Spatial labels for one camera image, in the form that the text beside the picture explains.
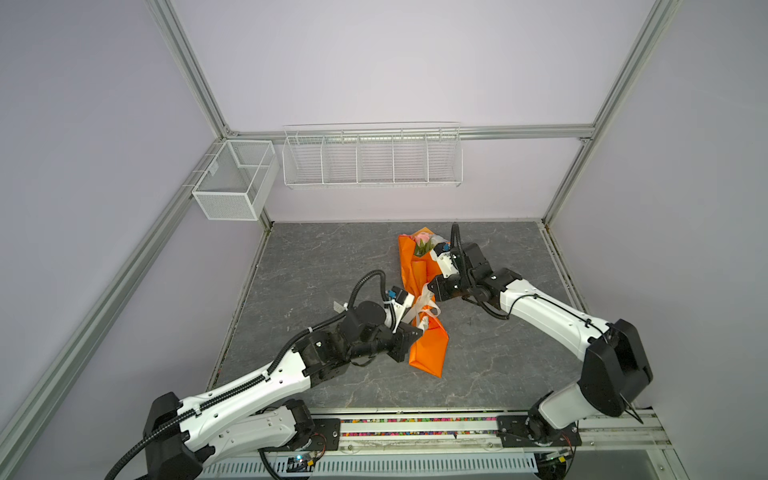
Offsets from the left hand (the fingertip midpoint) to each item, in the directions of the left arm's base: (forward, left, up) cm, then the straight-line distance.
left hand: (420, 338), depth 68 cm
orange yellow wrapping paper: (+27, -3, -14) cm, 31 cm away
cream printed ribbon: (+15, -4, -11) cm, 19 cm away
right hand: (+18, -5, -7) cm, 19 cm away
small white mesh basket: (+59, +57, +1) cm, 82 cm away
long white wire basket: (+60, +10, +9) cm, 62 cm away
